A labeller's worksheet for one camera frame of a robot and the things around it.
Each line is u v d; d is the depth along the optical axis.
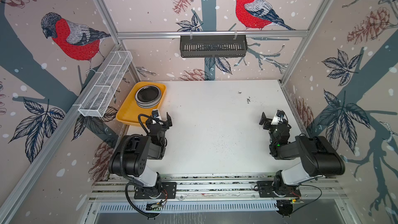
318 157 0.45
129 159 0.44
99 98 0.73
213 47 1.05
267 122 0.82
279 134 0.70
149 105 1.03
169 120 0.85
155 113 0.76
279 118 0.76
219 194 0.73
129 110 1.05
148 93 1.07
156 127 0.74
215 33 0.94
